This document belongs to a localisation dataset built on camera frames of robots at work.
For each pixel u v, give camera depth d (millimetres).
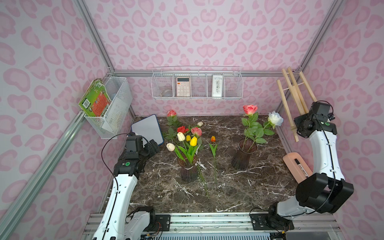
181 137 719
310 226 730
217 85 926
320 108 577
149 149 691
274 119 717
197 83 985
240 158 859
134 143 550
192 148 714
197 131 1062
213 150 996
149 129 1148
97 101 722
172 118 1169
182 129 1068
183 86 932
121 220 401
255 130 761
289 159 896
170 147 680
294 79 800
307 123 553
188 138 1049
